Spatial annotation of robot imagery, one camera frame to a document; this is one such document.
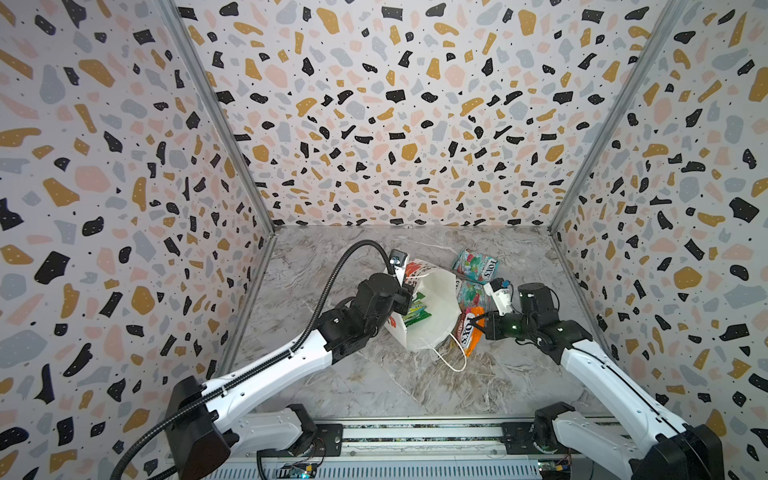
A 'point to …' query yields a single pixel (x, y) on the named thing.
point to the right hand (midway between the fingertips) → (469, 316)
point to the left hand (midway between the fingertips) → (406, 271)
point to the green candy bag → (417, 311)
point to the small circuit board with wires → (297, 470)
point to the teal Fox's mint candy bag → (476, 267)
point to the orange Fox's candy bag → (468, 336)
